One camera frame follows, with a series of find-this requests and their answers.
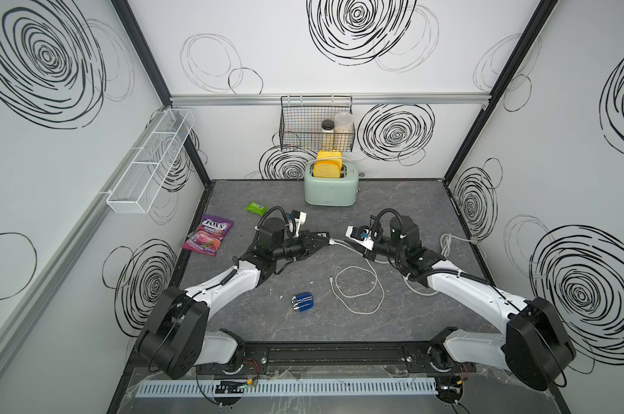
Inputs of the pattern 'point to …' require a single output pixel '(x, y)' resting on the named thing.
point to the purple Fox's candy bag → (208, 235)
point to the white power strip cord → (446, 241)
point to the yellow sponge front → (327, 169)
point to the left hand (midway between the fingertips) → (328, 243)
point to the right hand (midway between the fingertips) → (350, 233)
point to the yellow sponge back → (325, 154)
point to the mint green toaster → (332, 191)
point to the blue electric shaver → (303, 302)
